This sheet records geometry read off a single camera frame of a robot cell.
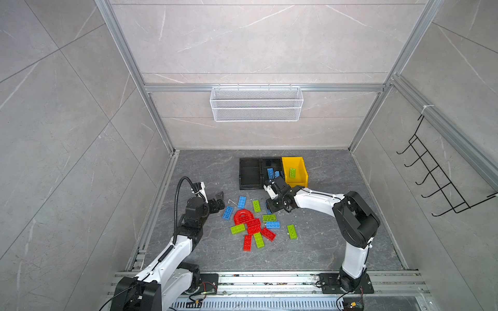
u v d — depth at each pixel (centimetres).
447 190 63
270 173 107
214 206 76
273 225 88
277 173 104
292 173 107
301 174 107
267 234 86
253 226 87
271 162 114
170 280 56
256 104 101
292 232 87
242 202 95
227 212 91
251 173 111
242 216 92
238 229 86
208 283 73
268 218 89
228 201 96
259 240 84
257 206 95
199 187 73
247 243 82
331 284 73
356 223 49
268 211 90
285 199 70
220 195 79
